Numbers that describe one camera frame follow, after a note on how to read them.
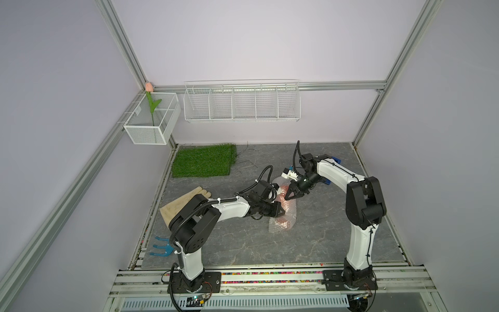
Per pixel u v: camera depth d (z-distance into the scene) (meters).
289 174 0.87
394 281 0.76
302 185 0.81
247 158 1.16
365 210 0.53
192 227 0.48
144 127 0.79
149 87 0.89
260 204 0.74
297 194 0.80
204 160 1.09
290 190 0.85
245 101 1.09
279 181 0.94
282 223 0.80
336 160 1.05
